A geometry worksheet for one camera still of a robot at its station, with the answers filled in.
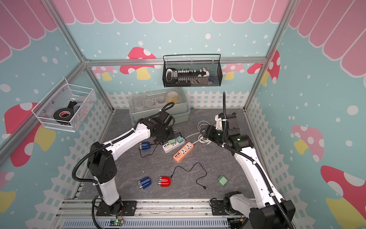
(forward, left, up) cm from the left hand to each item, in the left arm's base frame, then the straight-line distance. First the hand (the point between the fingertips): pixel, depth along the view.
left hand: (172, 139), depth 86 cm
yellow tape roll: (+35, +3, +4) cm, 35 cm away
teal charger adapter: (+4, -4, -7) cm, 9 cm away
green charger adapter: (-1, 0, -1) cm, 1 cm away
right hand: (-3, -17, +12) cm, 22 cm away
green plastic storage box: (+22, +19, +8) cm, 30 cm away
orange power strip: (-6, -4, -10) cm, 12 cm away
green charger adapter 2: (-20, -29, -11) cm, 37 cm away
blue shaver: (-23, +14, -10) cm, 29 cm away
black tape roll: (0, +52, +22) cm, 57 cm away
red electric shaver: (-21, +4, -11) cm, 24 cm away
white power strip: (0, +4, -10) cm, 11 cm away
